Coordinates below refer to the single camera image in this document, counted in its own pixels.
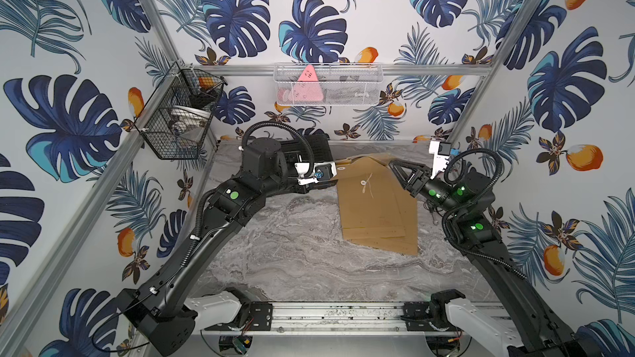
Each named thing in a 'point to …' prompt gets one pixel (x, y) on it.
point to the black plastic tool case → (319, 143)
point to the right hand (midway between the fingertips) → (392, 161)
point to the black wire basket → (176, 121)
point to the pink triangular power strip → (307, 88)
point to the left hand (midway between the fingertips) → (319, 151)
